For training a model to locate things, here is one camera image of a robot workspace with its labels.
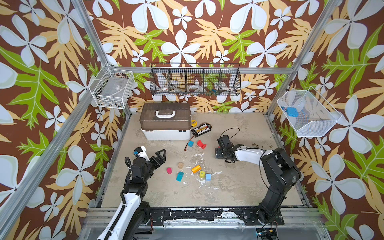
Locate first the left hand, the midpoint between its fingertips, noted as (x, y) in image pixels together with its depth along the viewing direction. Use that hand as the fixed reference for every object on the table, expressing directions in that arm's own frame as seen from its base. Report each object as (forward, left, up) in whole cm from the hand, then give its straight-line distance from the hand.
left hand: (159, 151), depth 82 cm
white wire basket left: (+32, +29, +19) cm, 47 cm away
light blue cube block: (-10, -28, -13) cm, 32 cm away
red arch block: (+14, -24, -14) cm, 31 cm away
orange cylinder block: (-4, -21, -14) cm, 25 cm away
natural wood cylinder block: (-2, -11, -13) cm, 17 cm away
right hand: (+7, -37, -14) cm, 40 cm away
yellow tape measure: (+31, -20, -13) cm, 39 cm away
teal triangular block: (-9, -11, -14) cm, 20 cm away
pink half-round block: (-6, -4, -13) cm, 15 cm away
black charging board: (+27, -27, -12) cm, 40 cm away
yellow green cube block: (-8, -24, -12) cm, 28 cm away
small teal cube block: (+14, -17, -13) cm, 26 cm away
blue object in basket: (+20, -77, +12) cm, 80 cm away
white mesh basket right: (+17, -83, +14) cm, 86 cm away
